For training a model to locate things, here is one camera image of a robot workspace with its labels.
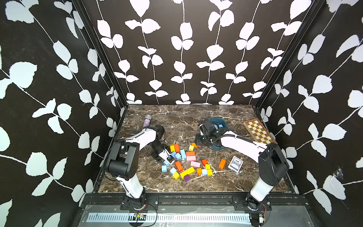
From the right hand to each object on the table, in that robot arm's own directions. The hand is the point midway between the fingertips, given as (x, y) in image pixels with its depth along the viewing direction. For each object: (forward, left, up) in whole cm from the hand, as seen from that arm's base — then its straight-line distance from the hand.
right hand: (194, 139), depth 88 cm
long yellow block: (-17, +4, -10) cm, 20 cm away
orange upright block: (-14, +10, -9) cm, 19 cm away
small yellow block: (-20, +11, -9) cm, 24 cm away
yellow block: (-1, +15, -9) cm, 17 cm away
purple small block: (-21, +4, -9) cm, 23 cm away
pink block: (-12, -1, -10) cm, 16 cm away
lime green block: (-2, +2, -8) cm, 9 cm away
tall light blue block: (-5, +7, -10) cm, 13 cm away
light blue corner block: (-16, +19, -9) cm, 26 cm away
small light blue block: (-17, +13, -9) cm, 23 cm away
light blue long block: (-6, +14, -9) cm, 17 cm away
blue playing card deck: (-12, -26, -9) cm, 30 cm away
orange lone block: (-11, -18, -11) cm, 24 cm away
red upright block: (-1, +12, -9) cm, 15 cm away
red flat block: (-5, +2, -10) cm, 11 cm away
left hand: (-7, +18, -7) cm, 21 cm away
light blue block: (-13, +17, -7) cm, 23 cm away
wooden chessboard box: (+12, -48, -9) cm, 50 cm away
